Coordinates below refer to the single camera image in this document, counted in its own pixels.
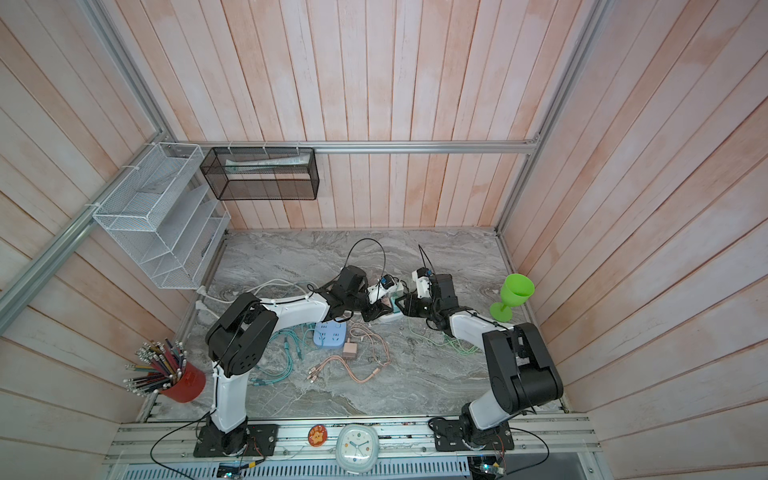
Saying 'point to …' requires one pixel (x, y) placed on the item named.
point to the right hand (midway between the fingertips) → (400, 302)
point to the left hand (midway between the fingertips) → (387, 307)
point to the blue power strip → (330, 334)
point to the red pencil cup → (169, 372)
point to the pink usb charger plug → (349, 350)
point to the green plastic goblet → (516, 290)
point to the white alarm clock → (356, 448)
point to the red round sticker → (318, 435)
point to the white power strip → (392, 296)
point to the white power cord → (201, 290)
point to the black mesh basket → (262, 173)
